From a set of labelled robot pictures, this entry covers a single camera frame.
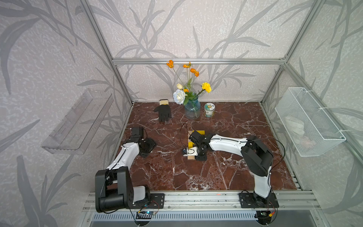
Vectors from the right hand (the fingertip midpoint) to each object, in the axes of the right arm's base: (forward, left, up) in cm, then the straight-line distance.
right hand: (197, 153), depth 92 cm
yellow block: (+16, -4, 0) cm, 17 cm away
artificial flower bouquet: (+27, +7, +29) cm, 41 cm away
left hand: (+2, +27, +6) cm, 28 cm away
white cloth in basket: (+3, -53, +24) cm, 58 cm away
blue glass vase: (+29, +3, +11) cm, 31 cm away
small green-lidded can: (+32, -10, +9) cm, 34 cm away
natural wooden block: (-4, +4, +1) cm, 6 cm away
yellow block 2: (+4, +4, +3) cm, 7 cm away
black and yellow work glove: (+38, +26, 0) cm, 46 cm away
